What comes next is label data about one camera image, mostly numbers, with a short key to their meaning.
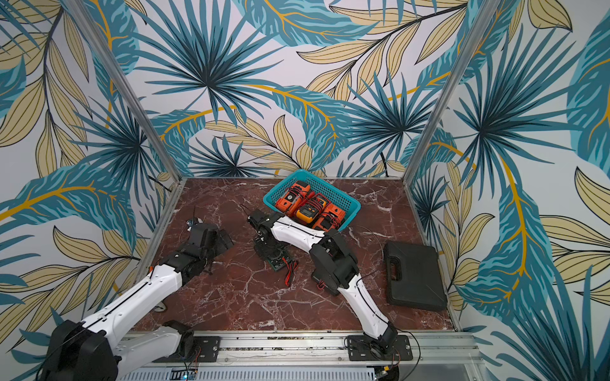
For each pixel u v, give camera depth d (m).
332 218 0.95
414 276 0.83
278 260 0.90
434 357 0.76
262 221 0.78
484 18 0.70
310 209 0.95
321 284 0.84
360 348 0.73
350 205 1.00
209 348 0.74
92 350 0.38
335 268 0.57
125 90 0.85
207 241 0.64
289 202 1.01
